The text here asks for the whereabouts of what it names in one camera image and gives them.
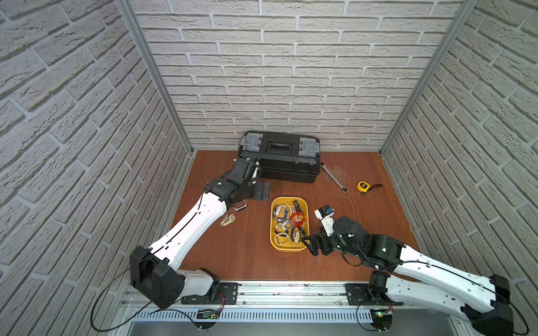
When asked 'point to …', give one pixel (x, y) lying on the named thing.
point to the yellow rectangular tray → (289, 222)
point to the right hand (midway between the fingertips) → (313, 235)
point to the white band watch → (244, 206)
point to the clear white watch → (283, 225)
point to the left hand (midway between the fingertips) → (262, 185)
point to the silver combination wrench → (344, 189)
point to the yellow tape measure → (363, 186)
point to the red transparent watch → (298, 218)
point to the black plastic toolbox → (283, 157)
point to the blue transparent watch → (281, 213)
